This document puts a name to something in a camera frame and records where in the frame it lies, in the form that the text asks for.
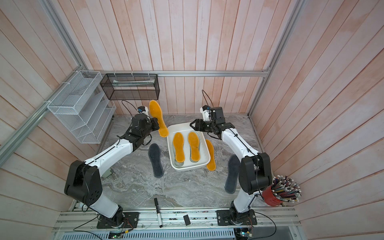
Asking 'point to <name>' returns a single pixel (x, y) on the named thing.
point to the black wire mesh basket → (131, 86)
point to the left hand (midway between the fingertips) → (158, 120)
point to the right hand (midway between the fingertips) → (193, 124)
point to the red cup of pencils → (283, 189)
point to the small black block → (186, 220)
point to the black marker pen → (158, 213)
